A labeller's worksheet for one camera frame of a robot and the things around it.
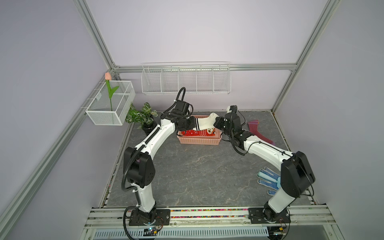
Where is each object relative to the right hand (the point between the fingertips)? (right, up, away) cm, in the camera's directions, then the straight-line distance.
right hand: (214, 116), depth 87 cm
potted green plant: (-40, 0, -1) cm, 40 cm away
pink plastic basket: (+2, -14, +9) cm, 17 cm away
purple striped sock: (+32, -5, +23) cm, 39 cm away
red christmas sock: (-2, -10, +18) cm, 21 cm away
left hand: (-11, -5, 0) cm, 12 cm away
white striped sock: (-5, -3, +1) cm, 6 cm away
